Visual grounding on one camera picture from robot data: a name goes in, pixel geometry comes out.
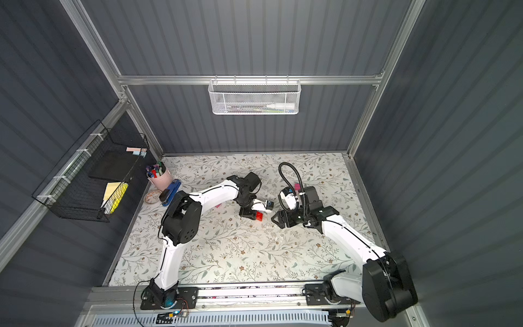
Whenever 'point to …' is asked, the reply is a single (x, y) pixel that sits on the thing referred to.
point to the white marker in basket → (282, 105)
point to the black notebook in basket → (114, 165)
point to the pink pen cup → (159, 174)
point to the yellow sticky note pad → (114, 193)
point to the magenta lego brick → (217, 206)
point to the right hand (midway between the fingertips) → (282, 216)
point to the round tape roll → (152, 196)
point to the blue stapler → (167, 195)
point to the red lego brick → (259, 216)
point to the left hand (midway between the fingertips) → (253, 211)
